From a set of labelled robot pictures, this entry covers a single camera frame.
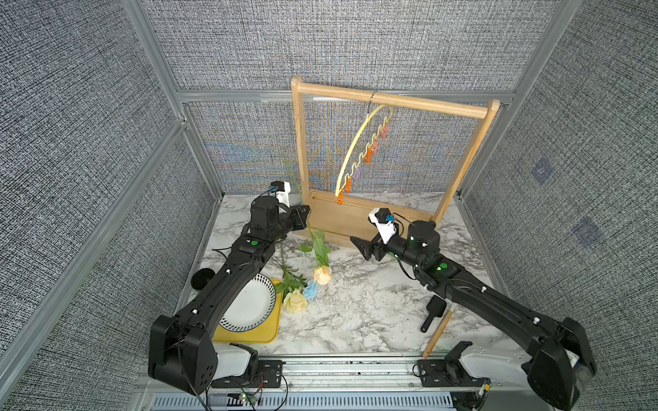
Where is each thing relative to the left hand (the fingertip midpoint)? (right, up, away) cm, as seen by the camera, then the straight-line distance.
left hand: (314, 204), depth 77 cm
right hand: (+14, -5, -4) cm, 15 cm away
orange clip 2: (+17, +16, +8) cm, 25 cm away
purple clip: (+13, +10, +3) cm, 17 cm away
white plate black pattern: (-21, -34, +7) cm, 40 cm away
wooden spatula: (+39, -40, +4) cm, 56 cm away
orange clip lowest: (+10, +5, +40) cm, 41 cm away
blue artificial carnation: (-2, -28, +9) cm, 30 cm away
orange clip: (+10, +6, -1) cm, 12 cm away
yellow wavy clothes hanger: (+7, +5, -5) cm, 10 cm away
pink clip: (+20, +20, +10) cm, 30 cm away
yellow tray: (-15, -40, +4) cm, 43 cm away
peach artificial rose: (+2, -21, +1) cm, 21 cm away
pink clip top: (+27, +31, +26) cm, 48 cm away
